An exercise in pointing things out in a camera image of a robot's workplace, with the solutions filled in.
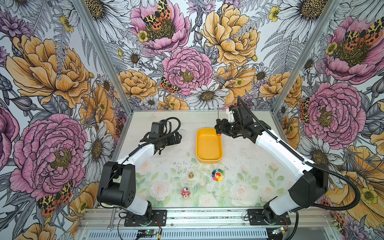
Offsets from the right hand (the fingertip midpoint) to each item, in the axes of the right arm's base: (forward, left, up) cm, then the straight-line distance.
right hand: (217, 132), depth 79 cm
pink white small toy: (-24, +17, -19) cm, 35 cm away
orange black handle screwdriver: (+5, -1, +2) cm, 6 cm away
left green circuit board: (-40, +33, -23) cm, 57 cm away
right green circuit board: (-41, -26, -24) cm, 54 cm away
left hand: (+3, +24, -13) cm, 27 cm away
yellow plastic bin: (+5, +3, -21) cm, 22 cm away
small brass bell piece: (-14, +14, -22) cm, 30 cm away
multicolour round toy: (-14, -1, -22) cm, 26 cm away
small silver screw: (-23, +2, -23) cm, 33 cm away
